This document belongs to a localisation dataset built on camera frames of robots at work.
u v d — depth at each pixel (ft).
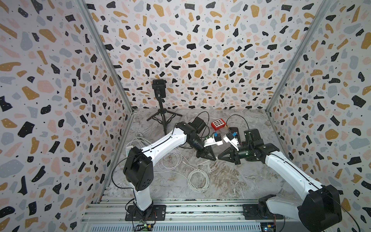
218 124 3.60
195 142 2.20
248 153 2.17
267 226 2.35
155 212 2.39
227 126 3.60
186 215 2.41
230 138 2.21
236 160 2.15
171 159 3.06
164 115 3.27
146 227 2.32
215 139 2.20
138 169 1.49
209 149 2.25
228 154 2.26
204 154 2.18
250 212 2.40
